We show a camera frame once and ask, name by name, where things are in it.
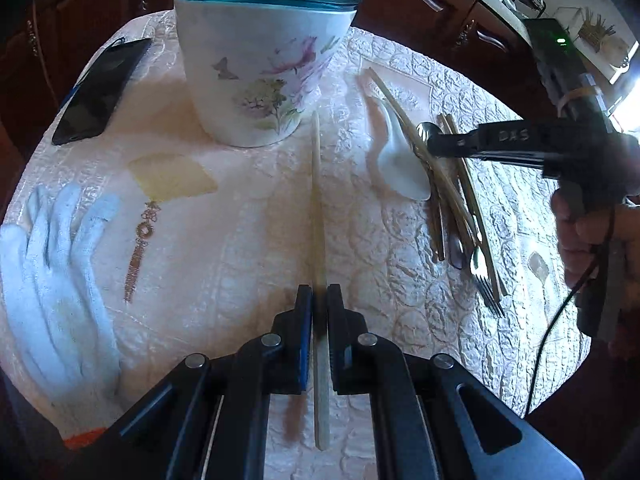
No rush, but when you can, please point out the metal spoon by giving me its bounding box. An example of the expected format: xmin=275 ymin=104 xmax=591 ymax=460
xmin=416 ymin=122 xmax=475 ymax=269

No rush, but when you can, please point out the white ceramic spoon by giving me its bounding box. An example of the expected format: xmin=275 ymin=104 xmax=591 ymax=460
xmin=367 ymin=96 xmax=432 ymax=202

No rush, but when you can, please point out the bamboo chopstick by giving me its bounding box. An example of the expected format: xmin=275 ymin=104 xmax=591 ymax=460
xmin=366 ymin=67 xmax=478 ymax=245

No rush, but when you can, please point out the light wooden chopstick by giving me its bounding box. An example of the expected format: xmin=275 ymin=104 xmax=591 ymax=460
xmin=310 ymin=112 xmax=330 ymax=451

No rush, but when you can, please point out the metal fork wooden handle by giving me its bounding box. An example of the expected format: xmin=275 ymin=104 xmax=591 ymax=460
xmin=441 ymin=112 xmax=507 ymax=319

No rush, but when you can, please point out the floral utensil cup teal rim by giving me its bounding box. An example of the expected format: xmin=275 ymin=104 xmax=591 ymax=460
xmin=174 ymin=0 xmax=361 ymax=148

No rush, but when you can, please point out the bare right hand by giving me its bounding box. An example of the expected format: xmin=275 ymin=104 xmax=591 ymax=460
xmin=550 ymin=190 xmax=639 ymax=360

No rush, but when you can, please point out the white cotton glove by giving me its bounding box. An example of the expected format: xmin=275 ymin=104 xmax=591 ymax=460
xmin=1 ymin=183 xmax=122 ymax=434

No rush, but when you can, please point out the white quilted tablecloth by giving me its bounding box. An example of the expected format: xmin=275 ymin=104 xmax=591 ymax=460
xmin=0 ymin=8 xmax=594 ymax=480

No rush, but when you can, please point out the black smartphone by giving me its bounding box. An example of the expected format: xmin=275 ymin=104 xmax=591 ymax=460
xmin=52 ymin=38 xmax=152 ymax=146

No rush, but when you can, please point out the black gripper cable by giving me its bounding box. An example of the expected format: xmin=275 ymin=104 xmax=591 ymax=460
xmin=522 ymin=199 xmax=618 ymax=418

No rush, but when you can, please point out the wall knife holder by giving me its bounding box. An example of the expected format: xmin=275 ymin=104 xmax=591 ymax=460
xmin=578 ymin=8 xmax=616 ymax=52

